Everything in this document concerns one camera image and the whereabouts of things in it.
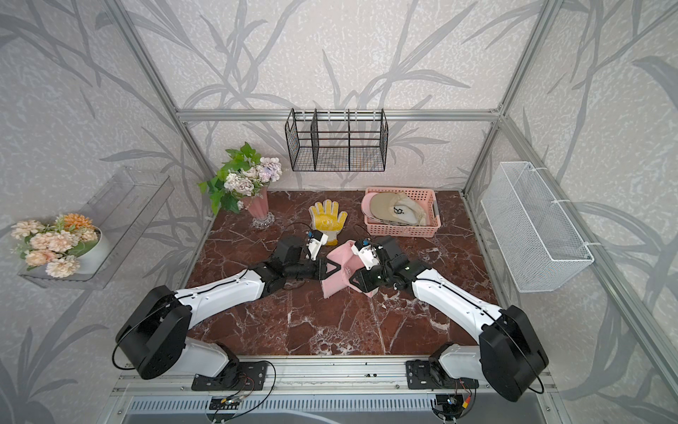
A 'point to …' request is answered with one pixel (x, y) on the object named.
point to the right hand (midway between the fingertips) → (354, 276)
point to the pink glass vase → (257, 206)
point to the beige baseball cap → (397, 207)
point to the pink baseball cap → (350, 264)
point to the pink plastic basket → (426, 199)
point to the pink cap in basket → (365, 206)
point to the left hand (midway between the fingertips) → (340, 268)
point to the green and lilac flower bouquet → (242, 177)
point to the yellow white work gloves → (327, 219)
